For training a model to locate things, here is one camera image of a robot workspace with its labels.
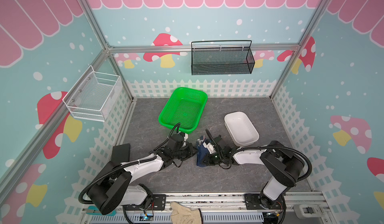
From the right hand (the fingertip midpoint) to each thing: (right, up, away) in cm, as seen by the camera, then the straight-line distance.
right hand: (200, 162), depth 87 cm
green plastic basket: (-11, +33, +29) cm, 45 cm away
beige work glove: (-9, -20, -16) cm, 27 cm away
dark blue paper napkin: (+1, +5, +2) cm, 6 cm away
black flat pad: (-48, +4, +4) cm, 48 cm away
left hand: (-1, +6, -3) cm, 7 cm away
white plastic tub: (+29, +17, +13) cm, 36 cm away
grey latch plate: (+49, -17, -17) cm, 55 cm away
